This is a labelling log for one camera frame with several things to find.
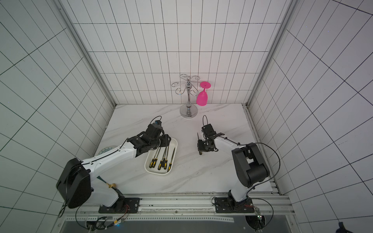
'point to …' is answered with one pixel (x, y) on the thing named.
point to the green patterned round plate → (106, 149)
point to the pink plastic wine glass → (202, 96)
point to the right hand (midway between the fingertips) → (194, 147)
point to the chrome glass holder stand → (188, 111)
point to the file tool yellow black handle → (161, 163)
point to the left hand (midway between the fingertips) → (166, 141)
